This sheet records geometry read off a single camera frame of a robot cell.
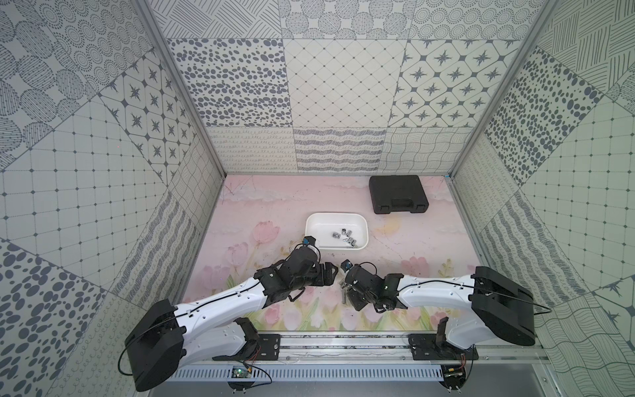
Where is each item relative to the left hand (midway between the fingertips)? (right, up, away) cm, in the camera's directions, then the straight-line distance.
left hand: (332, 265), depth 79 cm
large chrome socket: (+2, +7, +20) cm, 21 cm away
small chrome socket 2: (+9, +4, +18) cm, 20 cm away
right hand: (+8, -12, +6) cm, 16 cm away
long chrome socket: (+4, -12, +5) cm, 14 cm away
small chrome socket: (+8, +5, +18) cm, 20 cm away
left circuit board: (-27, -30, -7) cm, 41 cm away
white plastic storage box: (+3, +8, +23) cm, 24 cm away
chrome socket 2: (+7, +7, +20) cm, 23 cm away
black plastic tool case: (+29, +24, +28) cm, 47 cm away
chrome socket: (+5, +8, +20) cm, 22 cm away
